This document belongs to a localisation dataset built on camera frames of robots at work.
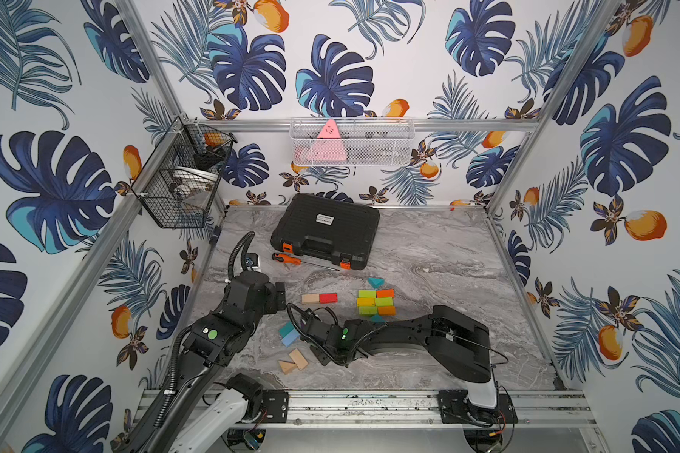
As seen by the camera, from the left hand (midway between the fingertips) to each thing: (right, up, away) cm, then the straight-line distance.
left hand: (263, 281), depth 72 cm
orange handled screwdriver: (-2, +4, +32) cm, 32 cm away
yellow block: (+28, -10, +21) cm, 36 cm away
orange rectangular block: (+34, -12, +19) cm, 41 cm away
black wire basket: (-29, +27, +12) cm, 41 cm away
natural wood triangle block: (+4, -25, +8) cm, 27 cm away
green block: (+28, -8, +24) cm, 38 cm away
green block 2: (+28, -12, +20) cm, 37 cm away
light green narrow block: (+34, -10, +21) cm, 41 cm away
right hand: (+14, -21, +14) cm, 29 cm away
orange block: (+35, -7, +23) cm, 42 cm away
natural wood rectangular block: (+10, -9, +23) cm, 27 cm away
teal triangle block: (+32, -4, +26) cm, 41 cm away
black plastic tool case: (+14, +16, +35) cm, 41 cm away
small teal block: (+31, -14, +18) cm, 39 cm away
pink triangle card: (+16, +41, +19) cm, 47 cm away
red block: (+16, -9, +25) cm, 31 cm away
